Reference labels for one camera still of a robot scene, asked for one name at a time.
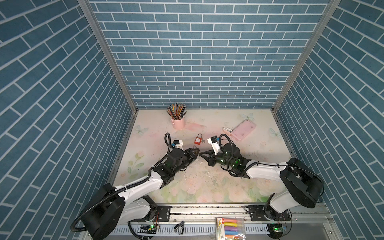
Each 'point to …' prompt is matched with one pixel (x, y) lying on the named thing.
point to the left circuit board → (147, 229)
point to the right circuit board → (276, 230)
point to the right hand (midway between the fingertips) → (198, 153)
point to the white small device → (227, 129)
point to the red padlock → (198, 140)
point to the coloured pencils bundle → (176, 110)
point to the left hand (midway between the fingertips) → (200, 151)
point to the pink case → (243, 129)
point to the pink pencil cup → (179, 124)
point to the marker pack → (230, 228)
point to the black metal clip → (181, 224)
